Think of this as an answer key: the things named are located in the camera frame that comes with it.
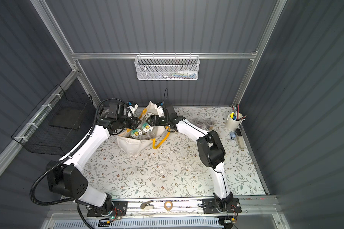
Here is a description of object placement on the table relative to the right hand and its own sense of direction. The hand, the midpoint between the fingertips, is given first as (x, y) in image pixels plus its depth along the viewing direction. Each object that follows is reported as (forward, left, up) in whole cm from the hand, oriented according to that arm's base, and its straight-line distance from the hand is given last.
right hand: (152, 119), depth 91 cm
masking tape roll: (-43, -10, -18) cm, 48 cm away
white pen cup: (+9, -57, -9) cm, 59 cm away
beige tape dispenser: (-46, 0, -16) cm, 48 cm away
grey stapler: (-5, -59, -14) cm, 61 cm away
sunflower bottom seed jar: (-5, +12, -7) cm, 15 cm away
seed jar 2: (-5, +1, -9) cm, 11 cm away
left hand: (-6, +6, +6) cm, 10 cm away
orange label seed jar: (+8, -32, -13) cm, 36 cm away
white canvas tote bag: (-17, +11, +2) cm, 21 cm away
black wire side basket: (-12, +48, +11) cm, 50 cm away
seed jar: (+9, +5, -6) cm, 12 cm away
